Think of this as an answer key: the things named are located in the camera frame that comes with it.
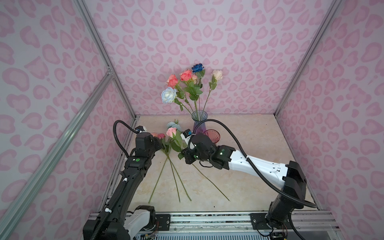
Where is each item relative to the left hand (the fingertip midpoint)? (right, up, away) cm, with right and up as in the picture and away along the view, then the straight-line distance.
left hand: (156, 136), depth 80 cm
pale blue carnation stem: (+6, +7, +28) cm, 30 cm away
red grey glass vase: (+31, 0, +5) cm, 32 cm away
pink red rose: (+20, +25, +2) cm, 32 cm away
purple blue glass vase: (+22, +11, +13) cm, 28 cm away
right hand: (+14, -7, -7) cm, 17 cm away
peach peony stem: (-7, -1, +23) cm, 24 cm away
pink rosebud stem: (+25, -18, -7) cm, 32 cm away
